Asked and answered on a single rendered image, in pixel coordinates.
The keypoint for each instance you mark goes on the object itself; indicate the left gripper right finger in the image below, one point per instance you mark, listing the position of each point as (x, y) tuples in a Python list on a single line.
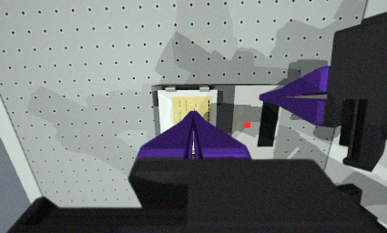
[(213, 143)]

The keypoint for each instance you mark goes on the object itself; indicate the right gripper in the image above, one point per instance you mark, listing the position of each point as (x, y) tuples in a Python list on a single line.
[(356, 82)]

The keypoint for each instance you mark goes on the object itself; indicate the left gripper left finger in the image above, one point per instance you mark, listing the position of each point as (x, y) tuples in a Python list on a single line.
[(173, 142)]

